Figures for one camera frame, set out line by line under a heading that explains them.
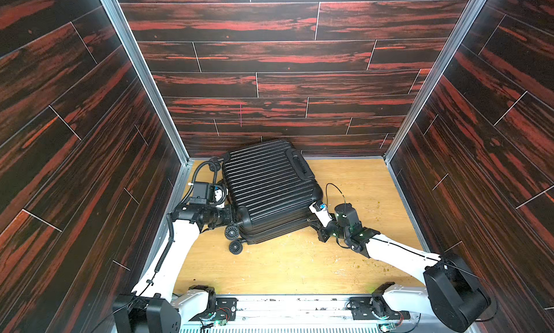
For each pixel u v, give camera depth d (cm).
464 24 72
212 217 65
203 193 60
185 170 121
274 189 81
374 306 66
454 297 42
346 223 67
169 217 52
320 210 74
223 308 73
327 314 74
